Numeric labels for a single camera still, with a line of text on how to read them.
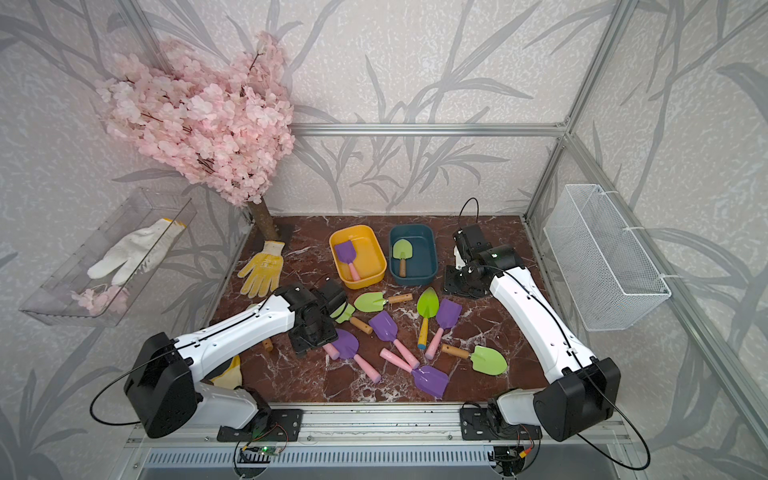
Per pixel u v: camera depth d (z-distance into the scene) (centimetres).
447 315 95
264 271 105
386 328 90
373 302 96
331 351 83
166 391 40
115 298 57
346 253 107
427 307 95
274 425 72
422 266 106
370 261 106
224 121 68
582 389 38
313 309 59
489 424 72
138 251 68
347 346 87
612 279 59
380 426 76
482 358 85
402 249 109
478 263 53
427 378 80
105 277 63
